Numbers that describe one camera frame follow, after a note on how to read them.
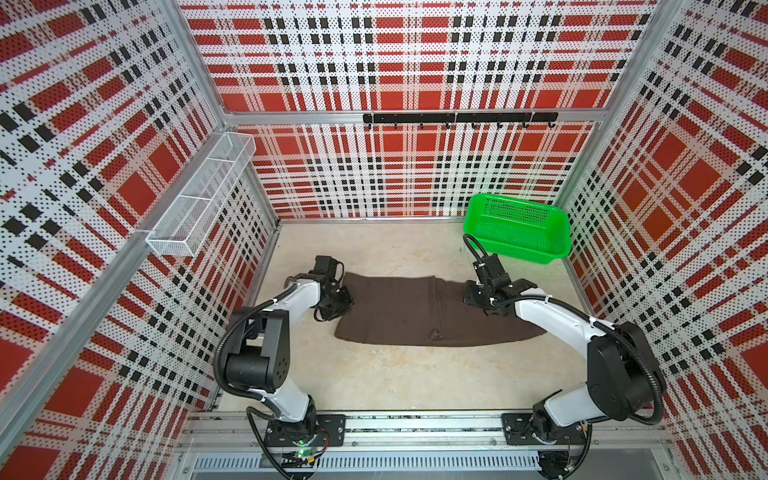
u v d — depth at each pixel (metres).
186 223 0.91
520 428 0.73
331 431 0.74
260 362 0.46
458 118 0.88
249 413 0.68
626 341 0.44
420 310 0.95
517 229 1.19
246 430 0.74
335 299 0.83
